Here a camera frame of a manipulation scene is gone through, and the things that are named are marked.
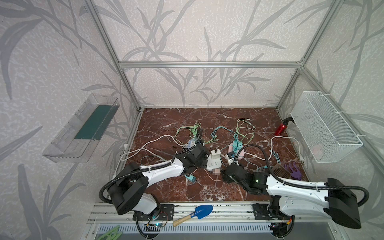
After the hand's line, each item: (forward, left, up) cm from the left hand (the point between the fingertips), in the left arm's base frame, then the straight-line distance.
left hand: (207, 155), depth 87 cm
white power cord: (+7, +40, -6) cm, 41 cm away
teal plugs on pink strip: (+7, -19, 0) cm, 20 cm away
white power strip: (-2, -4, -3) cm, 5 cm away
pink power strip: (+7, -15, -4) cm, 17 cm away
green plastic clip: (-37, +44, -6) cm, 58 cm away
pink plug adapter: (-9, -6, -2) cm, 11 cm away
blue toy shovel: (-27, +3, -6) cm, 28 cm away
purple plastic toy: (-8, -53, -6) cm, 54 cm away
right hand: (-5, -10, +1) cm, 11 cm away
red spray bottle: (+20, -51, +1) cm, 55 cm away
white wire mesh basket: (-4, -50, +28) cm, 57 cm away
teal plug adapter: (-12, +9, -4) cm, 15 cm away
